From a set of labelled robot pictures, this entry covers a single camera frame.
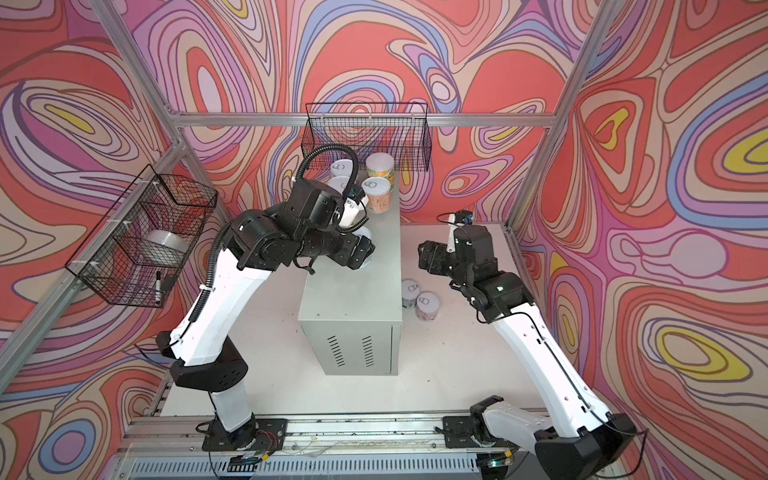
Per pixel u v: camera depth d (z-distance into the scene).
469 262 0.50
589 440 0.36
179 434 0.75
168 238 0.73
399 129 0.95
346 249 0.54
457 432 0.73
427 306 0.91
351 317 0.57
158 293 0.72
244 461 0.70
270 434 0.73
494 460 0.71
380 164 0.78
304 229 0.44
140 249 0.70
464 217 0.60
